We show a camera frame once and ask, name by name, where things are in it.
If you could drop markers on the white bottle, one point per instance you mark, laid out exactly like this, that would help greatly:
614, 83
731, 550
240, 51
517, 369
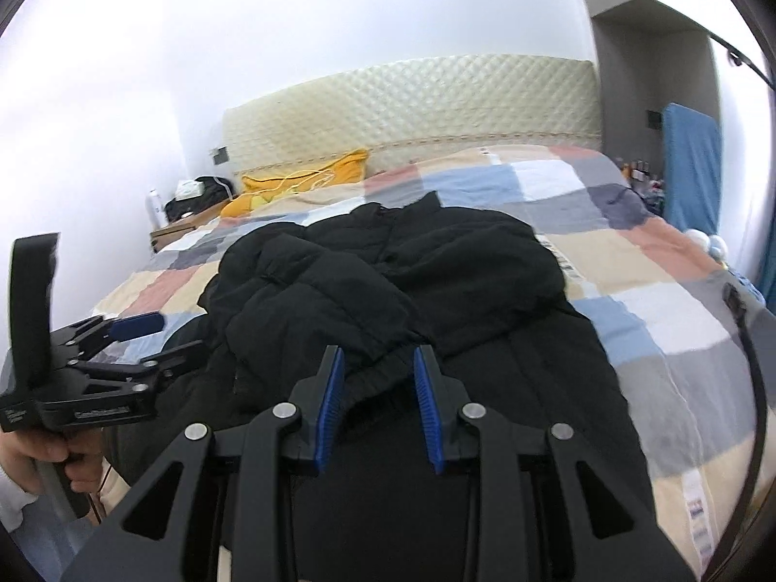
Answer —
156, 209

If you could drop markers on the cluster of small bottles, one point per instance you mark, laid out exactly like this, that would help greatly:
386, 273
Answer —
639, 173

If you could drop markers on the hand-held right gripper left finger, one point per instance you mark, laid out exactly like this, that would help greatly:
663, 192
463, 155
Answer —
330, 412

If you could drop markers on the cream quilted headboard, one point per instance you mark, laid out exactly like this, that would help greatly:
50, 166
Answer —
424, 103

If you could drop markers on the checkered quilt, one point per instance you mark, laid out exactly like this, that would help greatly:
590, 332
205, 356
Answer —
636, 327

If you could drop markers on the black bag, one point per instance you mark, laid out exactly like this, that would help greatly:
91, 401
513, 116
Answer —
209, 194

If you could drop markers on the black puffer jacket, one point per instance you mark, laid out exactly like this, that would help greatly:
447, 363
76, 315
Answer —
473, 267

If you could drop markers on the black wall switch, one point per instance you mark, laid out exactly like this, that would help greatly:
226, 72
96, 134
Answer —
653, 119

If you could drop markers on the wooden nightstand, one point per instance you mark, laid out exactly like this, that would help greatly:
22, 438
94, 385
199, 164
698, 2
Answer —
176, 233

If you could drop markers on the person's grey pants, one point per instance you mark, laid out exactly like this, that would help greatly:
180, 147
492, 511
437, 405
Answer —
48, 539

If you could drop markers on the person's left hand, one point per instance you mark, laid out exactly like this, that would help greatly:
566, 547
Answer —
24, 451

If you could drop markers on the yellow pillow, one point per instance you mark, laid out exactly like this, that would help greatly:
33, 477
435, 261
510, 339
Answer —
339, 173

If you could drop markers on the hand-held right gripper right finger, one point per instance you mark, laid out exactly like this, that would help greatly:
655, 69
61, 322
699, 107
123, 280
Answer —
427, 412

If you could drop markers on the grey and white wardrobe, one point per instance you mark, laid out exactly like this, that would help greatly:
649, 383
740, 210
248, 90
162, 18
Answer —
667, 60

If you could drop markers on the blue towel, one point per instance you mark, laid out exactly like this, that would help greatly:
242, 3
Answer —
691, 163

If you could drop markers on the person's left forearm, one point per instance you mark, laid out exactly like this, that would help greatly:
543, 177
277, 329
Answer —
12, 497

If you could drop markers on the grey wall socket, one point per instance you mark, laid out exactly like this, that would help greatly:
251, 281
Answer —
219, 154

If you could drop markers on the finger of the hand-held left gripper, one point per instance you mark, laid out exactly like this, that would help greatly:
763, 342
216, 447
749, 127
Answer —
163, 364
139, 325

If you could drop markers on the white plush toy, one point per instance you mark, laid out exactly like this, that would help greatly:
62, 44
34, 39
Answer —
703, 242

